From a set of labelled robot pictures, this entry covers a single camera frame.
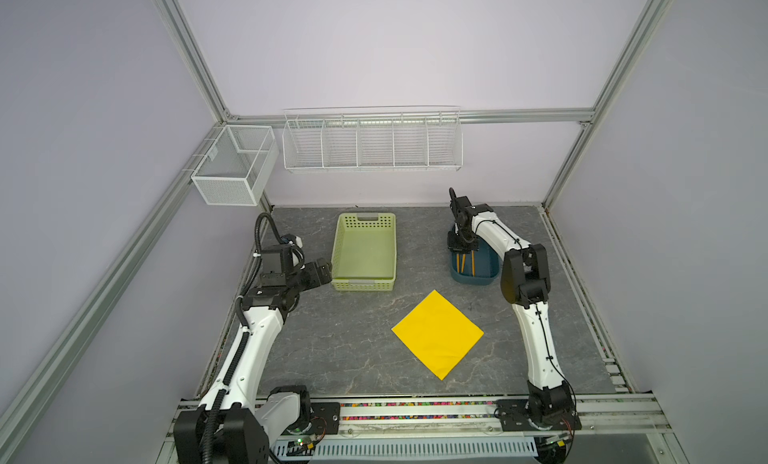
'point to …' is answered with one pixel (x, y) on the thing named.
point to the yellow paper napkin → (438, 333)
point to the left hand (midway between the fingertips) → (318, 270)
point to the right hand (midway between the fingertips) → (458, 251)
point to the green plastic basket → (364, 251)
